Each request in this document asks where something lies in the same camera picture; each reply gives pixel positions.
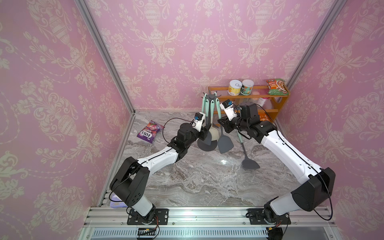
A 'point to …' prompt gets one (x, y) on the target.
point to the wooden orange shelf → (260, 92)
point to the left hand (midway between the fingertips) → (208, 123)
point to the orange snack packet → (263, 116)
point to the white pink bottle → (261, 101)
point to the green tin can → (246, 88)
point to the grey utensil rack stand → (201, 143)
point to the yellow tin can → (234, 87)
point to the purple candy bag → (149, 133)
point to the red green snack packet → (276, 87)
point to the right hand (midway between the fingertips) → (220, 118)
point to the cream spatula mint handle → (214, 134)
